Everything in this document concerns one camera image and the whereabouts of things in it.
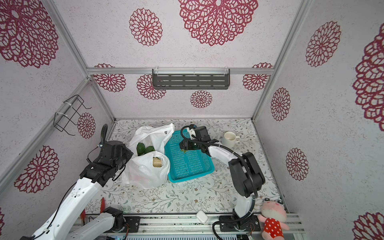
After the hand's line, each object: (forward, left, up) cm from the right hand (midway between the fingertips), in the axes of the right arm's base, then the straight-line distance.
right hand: (182, 141), depth 90 cm
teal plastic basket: (-9, -1, -13) cm, 16 cm away
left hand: (-13, +25, +7) cm, 30 cm away
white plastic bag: (-22, +20, +3) cm, 29 cm away
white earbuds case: (-38, -12, -13) cm, 42 cm away
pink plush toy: (-36, -46, -8) cm, 59 cm away
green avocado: (-2, +27, -6) cm, 28 cm away
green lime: (-1, +22, -8) cm, 24 cm away
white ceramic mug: (+8, -31, -8) cm, 33 cm away
